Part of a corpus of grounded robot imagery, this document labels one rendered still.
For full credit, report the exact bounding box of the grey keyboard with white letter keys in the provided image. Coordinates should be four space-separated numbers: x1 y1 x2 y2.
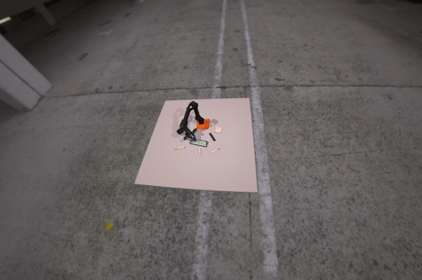
189 139 208 147

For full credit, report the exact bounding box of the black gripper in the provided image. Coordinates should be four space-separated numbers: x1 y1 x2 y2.
183 128 197 140

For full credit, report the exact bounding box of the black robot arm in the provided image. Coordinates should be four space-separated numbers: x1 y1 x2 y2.
177 101 204 134

